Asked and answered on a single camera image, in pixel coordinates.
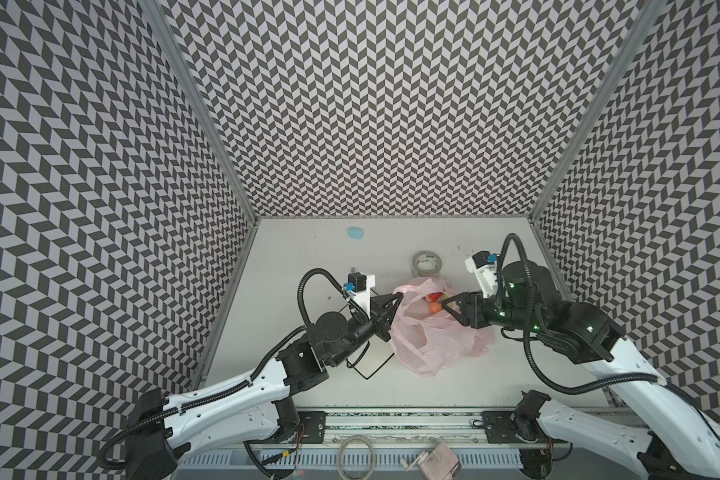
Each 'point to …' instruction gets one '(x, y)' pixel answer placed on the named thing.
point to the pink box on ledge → (441, 464)
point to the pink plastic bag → (428, 342)
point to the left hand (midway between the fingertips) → (402, 298)
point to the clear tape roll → (426, 264)
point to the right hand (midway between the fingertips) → (450, 314)
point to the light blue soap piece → (355, 232)
